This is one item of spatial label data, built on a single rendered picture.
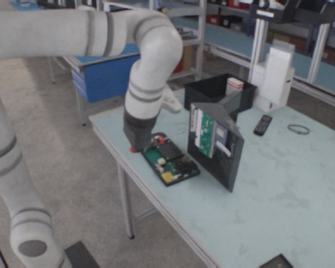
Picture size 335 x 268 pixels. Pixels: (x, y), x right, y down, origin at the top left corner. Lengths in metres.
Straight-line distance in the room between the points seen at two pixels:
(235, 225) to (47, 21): 0.66
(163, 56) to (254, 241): 0.54
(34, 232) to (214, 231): 0.45
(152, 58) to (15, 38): 0.20
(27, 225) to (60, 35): 0.38
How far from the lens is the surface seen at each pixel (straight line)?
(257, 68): 1.30
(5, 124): 0.46
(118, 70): 2.36
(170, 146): 0.97
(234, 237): 0.75
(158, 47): 0.40
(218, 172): 0.91
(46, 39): 0.37
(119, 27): 0.39
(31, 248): 0.60
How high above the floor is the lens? 1.60
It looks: 34 degrees down
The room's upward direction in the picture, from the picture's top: 1 degrees clockwise
